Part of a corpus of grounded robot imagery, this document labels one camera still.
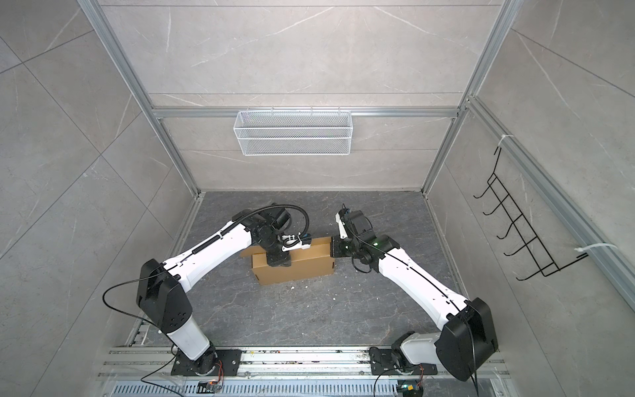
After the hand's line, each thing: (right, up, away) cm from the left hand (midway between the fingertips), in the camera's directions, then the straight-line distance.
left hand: (289, 251), depth 83 cm
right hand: (+16, +3, -2) cm, 16 cm away
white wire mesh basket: (-1, +46, +18) cm, 50 cm away
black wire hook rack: (+68, +5, -19) cm, 70 cm away
